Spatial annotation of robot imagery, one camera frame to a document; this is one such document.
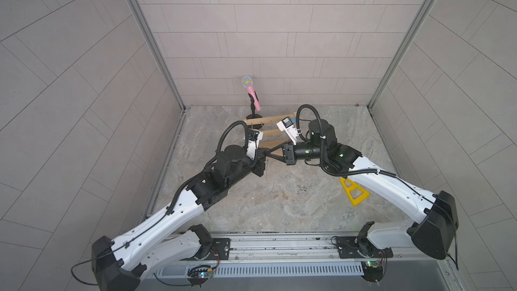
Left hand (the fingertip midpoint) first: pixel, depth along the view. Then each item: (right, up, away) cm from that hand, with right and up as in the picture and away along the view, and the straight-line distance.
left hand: (272, 150), depth 69 cm
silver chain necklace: (+14, -19, +18) cm, 30 cm away
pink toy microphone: (-11, +28, +23) cm, 38 cm away
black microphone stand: (-9, +13, +37) cm, 40 cm away
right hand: (-1, -2, -4) cm, 5 cm away
